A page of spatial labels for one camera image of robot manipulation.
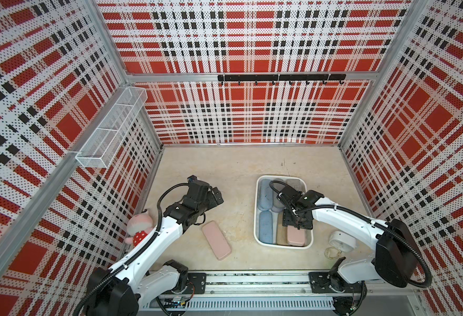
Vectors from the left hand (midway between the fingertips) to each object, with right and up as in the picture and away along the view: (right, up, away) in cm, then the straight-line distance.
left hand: (215, 197), depth 83 cm
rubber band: (+52, -23, -3) cm, 57 cm away
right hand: (+34, -11, -1) cm, 36 cm away
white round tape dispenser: (+52, -17, -5) cm, 55 cm away
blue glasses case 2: (+22, -14, +3) cm, 26 cm away
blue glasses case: (+22, 0, +8) cm, 24 cm away
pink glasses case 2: (+2, -20, 0) cm, 20 cm away
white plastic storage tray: (+37, -12, -9) cm, 40 cm away
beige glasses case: (+29, -15, +2) cm, 32 cm away
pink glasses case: (+32, -14, -8) cm, 36 cm away
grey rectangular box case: (+38, +4, +12) cm, 40 cm away
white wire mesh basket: (-58, +23, +12) cm, 63 cm away
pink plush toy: (-33, -13, -1) cm, 35 cm away
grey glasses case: (+26, +5, -5) cm, 27 cm away
